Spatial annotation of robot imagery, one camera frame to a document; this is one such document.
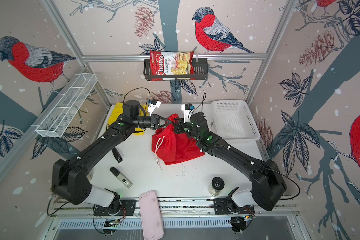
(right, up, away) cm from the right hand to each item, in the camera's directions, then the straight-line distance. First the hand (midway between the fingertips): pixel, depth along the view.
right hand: (167, 123), depth 75 cm
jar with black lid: (+25, -29, -4) cm, 39 cm away
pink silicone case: (-7, -45, -6) cm, 46 cm away
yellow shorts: (-44, +7, +41) cm, 61 cm away
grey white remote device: (-26, -31, +6) cm, 41 cm away
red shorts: (+1, -11, +1) cm, 12 cm away
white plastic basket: (+46, 0, +36) cm, 58 cm away
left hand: (+1, 0, -5) cm, 5 cm away
